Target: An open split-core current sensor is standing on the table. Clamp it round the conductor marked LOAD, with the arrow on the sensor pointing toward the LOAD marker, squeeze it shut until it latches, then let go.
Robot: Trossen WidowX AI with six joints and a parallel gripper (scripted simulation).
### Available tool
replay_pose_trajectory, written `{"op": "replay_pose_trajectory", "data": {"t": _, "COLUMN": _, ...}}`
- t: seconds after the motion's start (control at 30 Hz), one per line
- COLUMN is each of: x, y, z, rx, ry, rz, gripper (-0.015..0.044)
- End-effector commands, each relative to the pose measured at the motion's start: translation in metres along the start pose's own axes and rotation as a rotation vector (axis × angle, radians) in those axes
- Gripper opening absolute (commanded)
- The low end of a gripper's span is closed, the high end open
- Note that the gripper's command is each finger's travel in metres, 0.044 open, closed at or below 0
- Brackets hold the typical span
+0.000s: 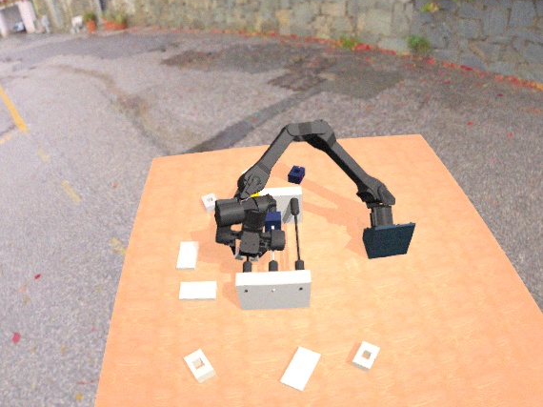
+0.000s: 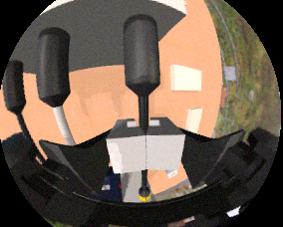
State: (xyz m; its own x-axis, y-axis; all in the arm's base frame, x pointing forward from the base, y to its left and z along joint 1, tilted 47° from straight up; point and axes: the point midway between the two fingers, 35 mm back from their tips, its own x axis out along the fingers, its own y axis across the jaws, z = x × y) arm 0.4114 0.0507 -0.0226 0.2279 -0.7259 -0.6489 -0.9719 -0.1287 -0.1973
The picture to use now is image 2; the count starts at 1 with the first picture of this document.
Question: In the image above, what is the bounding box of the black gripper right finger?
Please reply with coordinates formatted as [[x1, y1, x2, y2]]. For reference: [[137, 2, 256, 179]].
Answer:
[[178, 127, 246, 189]]

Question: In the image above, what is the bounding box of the small white block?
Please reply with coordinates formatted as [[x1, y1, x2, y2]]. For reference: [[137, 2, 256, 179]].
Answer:
[[163, 169, 177, 178]]

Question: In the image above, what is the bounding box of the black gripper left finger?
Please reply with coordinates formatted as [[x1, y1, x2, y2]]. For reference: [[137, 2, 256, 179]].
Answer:
[[39, 129, 111, 196]]

